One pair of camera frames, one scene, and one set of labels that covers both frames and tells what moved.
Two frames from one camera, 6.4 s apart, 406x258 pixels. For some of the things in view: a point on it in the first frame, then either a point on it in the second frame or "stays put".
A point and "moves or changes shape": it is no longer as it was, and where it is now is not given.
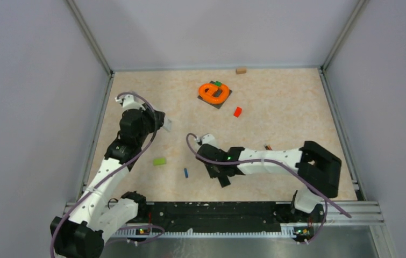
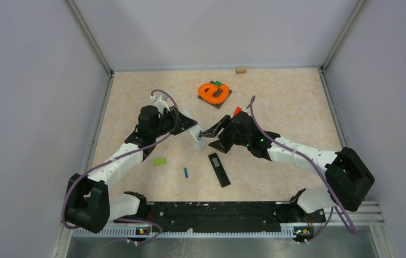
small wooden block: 239,71 stays put
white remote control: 167,124 moves or changes shape
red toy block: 237,112 stays put
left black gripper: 151,114 → 185,122
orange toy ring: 213,94 stays put
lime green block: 159,161 stays put
